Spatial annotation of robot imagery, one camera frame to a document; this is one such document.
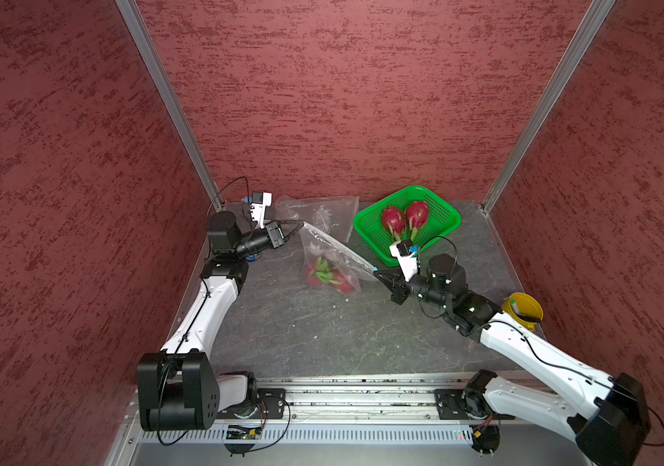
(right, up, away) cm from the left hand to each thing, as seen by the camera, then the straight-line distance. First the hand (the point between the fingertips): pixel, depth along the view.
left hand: (301, 228), depth 73 cm
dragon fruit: (+31, +3, +34) cm, 46 cm away
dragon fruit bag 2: (+11, -16, +11) cm, 23 cm away
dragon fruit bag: (+39, +5, +34) cm, 52 cm away
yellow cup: (+65, -24, +11) cm, 69 cm away
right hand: (+20, -13, +2) cm, 24 cm away
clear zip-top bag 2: (+7, -10, +9) cm, 15 cm away
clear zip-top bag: (+9, +6, +40) cm, 42 cm away
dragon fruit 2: (+3, -13, +12) cm, 18 cm away
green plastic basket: (+21, +1, +38) cm, 44 cm away
